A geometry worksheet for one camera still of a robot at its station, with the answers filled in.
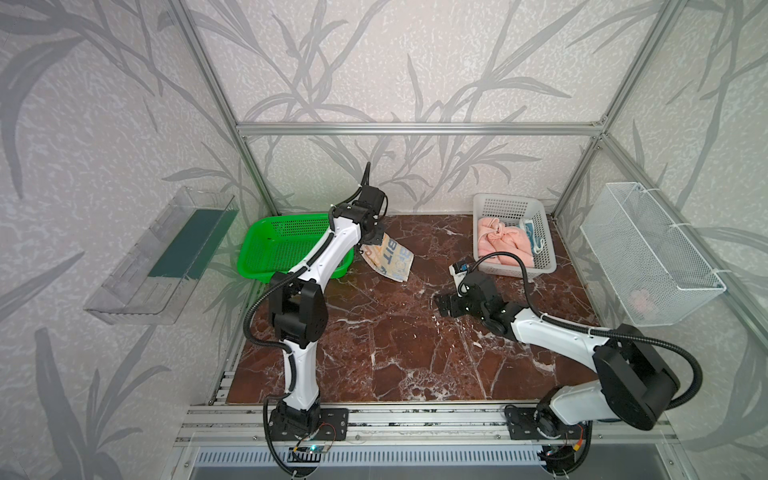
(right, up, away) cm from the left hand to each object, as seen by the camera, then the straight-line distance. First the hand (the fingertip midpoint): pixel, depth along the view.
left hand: (373, 226), depth 92 cm
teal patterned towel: (+56, -5, +10) cm, 57 cm away
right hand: (+23, -18, -3) cm, 29 cm away
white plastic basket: (+53, +8, +23) cm, 59 cm away
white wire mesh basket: (+64, -11, -29) cm, 71 cm away
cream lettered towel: (+5, -11, +10) cm, 15 cm away
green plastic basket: (-41, -6, +19) cm, 46 cm away
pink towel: (+43, -3, +15) cm, 45 cm away
